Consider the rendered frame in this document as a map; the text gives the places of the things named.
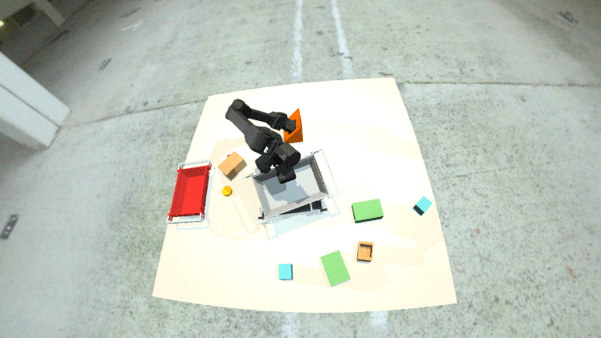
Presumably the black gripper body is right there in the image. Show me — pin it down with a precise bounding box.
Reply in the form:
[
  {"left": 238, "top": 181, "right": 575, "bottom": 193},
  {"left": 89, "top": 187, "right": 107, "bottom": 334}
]
[{"left": 272, "top": 155, "right": 296, "bottom": 184}]

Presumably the blue block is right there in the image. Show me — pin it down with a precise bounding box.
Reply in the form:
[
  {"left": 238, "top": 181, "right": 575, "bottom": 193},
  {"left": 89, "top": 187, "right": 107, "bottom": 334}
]
[
  {"left": 413, "top": 196, "right": 432, "bottom": 215},
  {"left": 278, "top": 263, "right": 293, "bottom": 280}
]

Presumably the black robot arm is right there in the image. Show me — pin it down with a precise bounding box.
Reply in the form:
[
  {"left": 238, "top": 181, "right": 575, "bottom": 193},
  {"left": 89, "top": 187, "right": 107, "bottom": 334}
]
[{"left": 225, "top": 98, "right": 301, "bottom": 174}]

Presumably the light green rectangular block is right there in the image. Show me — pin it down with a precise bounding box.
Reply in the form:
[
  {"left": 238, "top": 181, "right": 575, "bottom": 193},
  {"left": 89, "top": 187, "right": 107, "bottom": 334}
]
[
  {"left": 352, "top": 199, "right": 384, "bottom": 224},
  {"left": 320, "top": 250, "right": 351, "bottom": 287}
]

